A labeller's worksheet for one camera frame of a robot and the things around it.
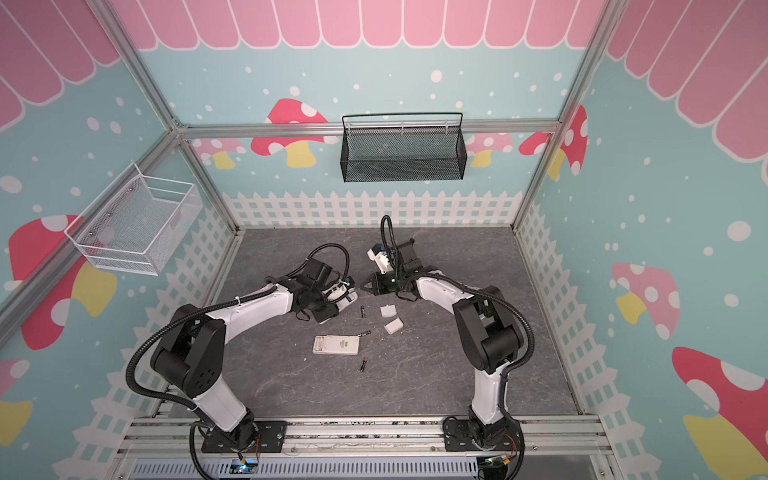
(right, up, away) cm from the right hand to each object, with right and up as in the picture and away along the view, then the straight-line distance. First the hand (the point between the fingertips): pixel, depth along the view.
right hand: (363, 285), depth 90 cm
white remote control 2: (-4, -5, +4) cm, 7 cm away
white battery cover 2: (+8, -9, +7) cm, 14 cm away
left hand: (-11, -7, +3) cm, 14 cm away
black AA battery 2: (-1, -9, +7) cm, 11 cm away
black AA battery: (+1, -15, +2) cm, 15 cm away
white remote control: (-8, -18, -1) cm, 19 cm away
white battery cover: (+10, -13, +4) cm, 17 cm away
